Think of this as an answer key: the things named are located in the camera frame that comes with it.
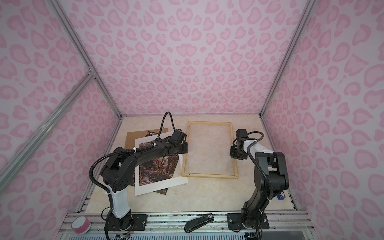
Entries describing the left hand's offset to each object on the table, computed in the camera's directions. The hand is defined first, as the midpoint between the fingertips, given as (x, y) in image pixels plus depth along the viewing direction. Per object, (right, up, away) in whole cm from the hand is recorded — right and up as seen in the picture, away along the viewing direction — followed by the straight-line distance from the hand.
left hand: (188, 145), depth 95 cm
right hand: (+30, -6, 0) cm, 30 cm away
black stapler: (+6, -33, -24) cm, 42 cm away
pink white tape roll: (-48, -33, -26) cm, 64 cm away
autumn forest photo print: (-20, -14, -4) cm, 25 cm away
